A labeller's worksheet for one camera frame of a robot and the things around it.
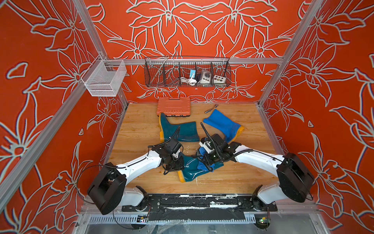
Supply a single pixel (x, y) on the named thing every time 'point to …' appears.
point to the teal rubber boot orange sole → (191, 171)
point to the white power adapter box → (206, 77)
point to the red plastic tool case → (172, 106)
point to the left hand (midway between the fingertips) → (184, 167)
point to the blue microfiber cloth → (201, 165)
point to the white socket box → (219, 79)
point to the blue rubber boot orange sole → (230, 129)
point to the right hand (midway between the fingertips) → (199, 161)
